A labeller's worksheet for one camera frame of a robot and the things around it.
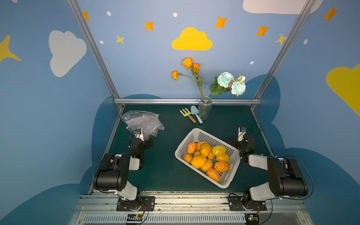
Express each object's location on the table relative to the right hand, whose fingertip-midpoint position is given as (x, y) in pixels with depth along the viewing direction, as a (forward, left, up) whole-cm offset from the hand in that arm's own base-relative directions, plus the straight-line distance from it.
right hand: (238, 135), depth 95 cm
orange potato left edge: (-20, +35, +3) cm, 40 cm away
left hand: (-5, +66, +2) cm, 66 cm away
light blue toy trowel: (+27, +30, -6) cm, 41 cm away
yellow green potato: (-14, +16, +4) cm, 22 cm away
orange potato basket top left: (-12, +33, +1) cm, 35 cm away
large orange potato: (-22, +28, +4) cm, 36 cm away
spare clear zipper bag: (+7, +71, +6) cm, 72 cm away
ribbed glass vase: (+17, +23, +9) cm, 30 cm away
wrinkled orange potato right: (-22, +15, 0) cm, 27 cm away
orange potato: (-14, +24, +4) cm, 28 cm away
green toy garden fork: (+25, +38, -7) cm, 46 cm away
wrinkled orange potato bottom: (-28, +20, 0) cm, 34 cm away
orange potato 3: (-17, +12, -1) cm, 20 cm away
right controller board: (-46, -1, -10) cm, 47 cm away
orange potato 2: (-22, +22, -1) cm, 31 cm away
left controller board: (-50, +62, -9) cm, 80 cm away
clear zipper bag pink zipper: (-2, +64, +2) cm, 64 cm away
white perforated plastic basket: (-1, +28, 0) cm, 28 cm away
